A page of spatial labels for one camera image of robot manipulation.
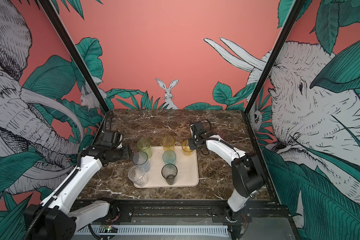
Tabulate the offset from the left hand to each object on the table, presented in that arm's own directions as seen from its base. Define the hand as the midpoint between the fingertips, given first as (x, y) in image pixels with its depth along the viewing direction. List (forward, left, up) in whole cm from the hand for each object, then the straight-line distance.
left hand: (126, 149), depth 81 cm
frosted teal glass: (0, -23, -11) cm, 25 cm away
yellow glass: (+7, -33, -12) cm, 36 cm away
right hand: (+7, -36, -5) cm, 37 cm away
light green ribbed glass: (+3, -9, 0) cm, 10 cm away
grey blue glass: (-1, -6, -8) cm, 11 cm away
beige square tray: (-4, -34, -14) cm, 37 cm away
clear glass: (-9, -3, -14) cm, 17 cm away
